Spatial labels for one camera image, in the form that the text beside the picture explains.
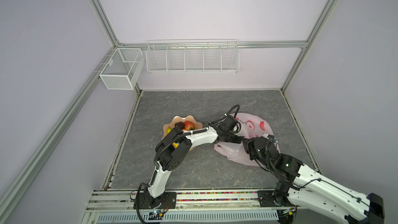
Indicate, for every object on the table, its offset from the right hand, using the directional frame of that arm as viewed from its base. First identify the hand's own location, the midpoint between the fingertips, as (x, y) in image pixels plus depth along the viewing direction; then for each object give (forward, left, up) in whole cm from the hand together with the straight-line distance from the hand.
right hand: (240, 138), depth 75 cm
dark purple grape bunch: (+15, +33, -11) cm, 38 cm away
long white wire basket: (+51, +25, +14) cm, 59 cm away
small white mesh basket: (+46, +71, +9) cm, 85 cm away
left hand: (-1, -5, -10) cm, 11 cm away
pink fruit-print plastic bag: (+14, -10, -12) cm, 21 cm away
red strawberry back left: (+15, +28, -11) cm, 33 cm away
